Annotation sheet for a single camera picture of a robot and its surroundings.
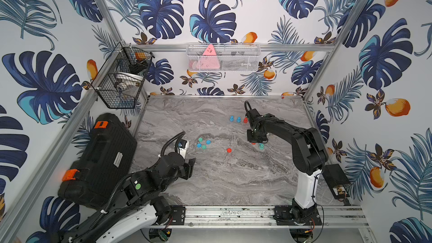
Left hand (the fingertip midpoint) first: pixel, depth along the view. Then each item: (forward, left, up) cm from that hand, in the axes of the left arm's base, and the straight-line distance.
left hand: (189, 156), depth 69 cm
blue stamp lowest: (+36, -19, -19) cm, 45 cm away
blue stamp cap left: (+18, 0, -22) cm, 28 cm away
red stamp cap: (+15, -17, -21) cm, 31 cm away
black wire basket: (+32, +39, +10) cm, 52 cm away
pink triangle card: (+50, -3, +14) cm, 52 cm away
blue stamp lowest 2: (+36, -23, -19) cm, 47 cm away
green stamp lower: (+18, -36, -20) cm, 45 cm away
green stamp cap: (+22, 0, -22) cm, 31 cm away
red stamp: (+20, -31, -21) cm, 43 cm away
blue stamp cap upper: (+20, -5, -22) cm, 30 cm away
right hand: (+22, -31, -19) cm, 43 cm away
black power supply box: (0, -68, -16) cm, 70 cm away
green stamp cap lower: (+17, -3, -23) cm, 28 cm away
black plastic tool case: (-3, +35, -2) cm, 35 cm away
